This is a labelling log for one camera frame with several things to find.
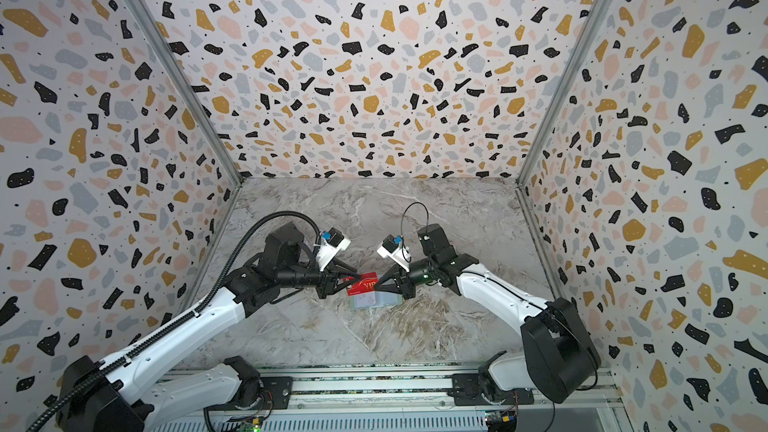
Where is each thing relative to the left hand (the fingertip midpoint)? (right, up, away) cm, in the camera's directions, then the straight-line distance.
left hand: (360, 271), depth 71 cm
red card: (+1, -4, +3) cm, 6 cm away
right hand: (+4, -4, +3) cm, 6 cm away
